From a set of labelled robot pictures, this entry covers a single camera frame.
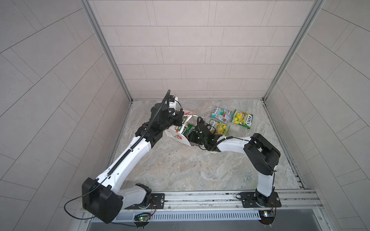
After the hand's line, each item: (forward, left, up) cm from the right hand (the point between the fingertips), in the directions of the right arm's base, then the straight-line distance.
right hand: (186, 136), depth 90 cm
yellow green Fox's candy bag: (+13, -41, -3) cm, 43 cm away
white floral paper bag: (-5, +5, +14) cm, 16 cm away
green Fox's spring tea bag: (+6, -23, -2) cm, 24 cm away
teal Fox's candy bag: (+19, -27, -3) cm, 33 cm away
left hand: (+1, -1, +24) cm, 24 cm away
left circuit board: (-40, +21, -2) cm, 45 cm away
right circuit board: (-43, -37, -7) cm, 57 cm away
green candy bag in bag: (+4, 0, +4) cm, 5 cm away
